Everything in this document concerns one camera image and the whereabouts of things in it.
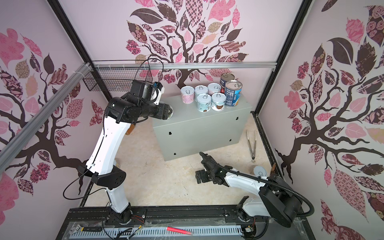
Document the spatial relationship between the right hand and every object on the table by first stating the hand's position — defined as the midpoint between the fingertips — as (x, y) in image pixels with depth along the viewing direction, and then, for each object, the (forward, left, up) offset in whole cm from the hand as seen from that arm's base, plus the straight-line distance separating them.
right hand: (202, 173), depth 87 cm
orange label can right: (-1, -33, +4) cm, 33 cm away
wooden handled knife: (+4, -45, -4) cm, 46 cm away
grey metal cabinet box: (+22, +8, +12) cm, 26 cm away
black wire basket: (+75, +67, +17) cm, 102 cm away
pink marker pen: (-28, +12, -1) cm, 30 cm away
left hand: (+16, +19, +37) cm, 44 cm away
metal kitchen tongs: (+12, -34, 0) cm, 36 cm away
